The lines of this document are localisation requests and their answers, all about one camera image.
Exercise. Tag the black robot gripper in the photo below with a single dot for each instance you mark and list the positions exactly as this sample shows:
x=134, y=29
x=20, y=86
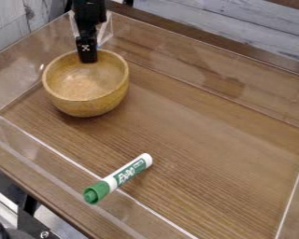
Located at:
x=90, y=14

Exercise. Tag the brown wooden bowl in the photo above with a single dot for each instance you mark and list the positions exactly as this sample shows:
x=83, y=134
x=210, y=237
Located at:
x=87, y=89

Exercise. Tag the green Expo marker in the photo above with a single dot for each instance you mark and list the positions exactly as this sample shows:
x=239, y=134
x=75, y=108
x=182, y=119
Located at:
x=110, y=183

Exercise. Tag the clear acrylic tray wall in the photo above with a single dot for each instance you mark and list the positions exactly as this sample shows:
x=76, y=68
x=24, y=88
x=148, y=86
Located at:
x=213, y=114

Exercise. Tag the black metal table frame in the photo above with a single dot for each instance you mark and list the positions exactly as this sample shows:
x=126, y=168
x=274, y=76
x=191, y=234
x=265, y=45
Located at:
x=29, y=227

